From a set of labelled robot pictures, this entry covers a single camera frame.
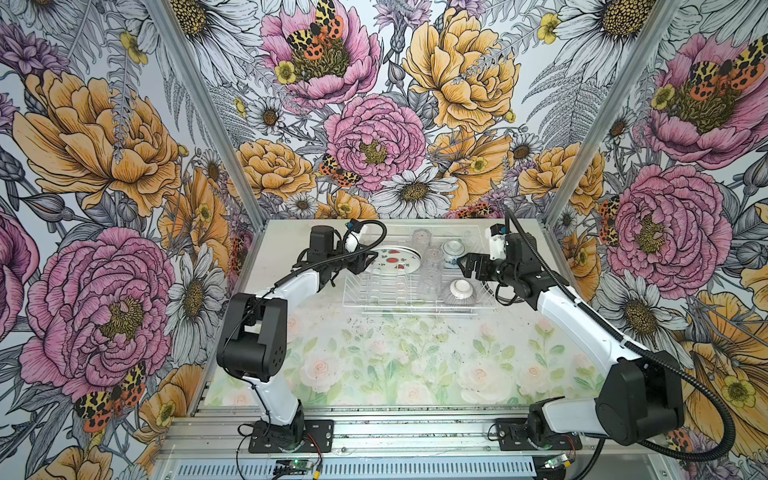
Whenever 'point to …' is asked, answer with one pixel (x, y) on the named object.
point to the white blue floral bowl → (452, 250)
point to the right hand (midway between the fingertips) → (471, 269)
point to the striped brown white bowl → (461, 293)
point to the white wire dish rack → (416, 271)
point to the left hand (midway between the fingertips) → (371, 257)
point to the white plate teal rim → (396, 260)
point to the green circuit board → (300, 464)
